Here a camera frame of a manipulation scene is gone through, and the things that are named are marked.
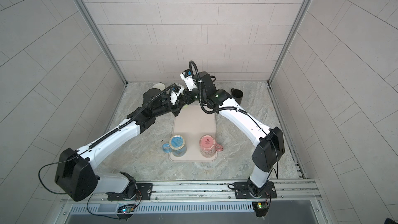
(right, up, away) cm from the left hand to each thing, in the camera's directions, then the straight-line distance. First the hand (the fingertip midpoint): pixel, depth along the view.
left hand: (191, 98), depth 74 cm
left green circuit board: (-27, -48, -10) cm, 55 cm away
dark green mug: (-23, +7, +25) cm, 35 cm away
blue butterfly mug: (-7, -23, +1) cm, 25 cm away
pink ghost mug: (+8, -24, 0) cm, 25 cm away
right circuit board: (+32, -49, -6) cm, 59 cm away
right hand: (-5, +3, 0) cm, 6 cm away
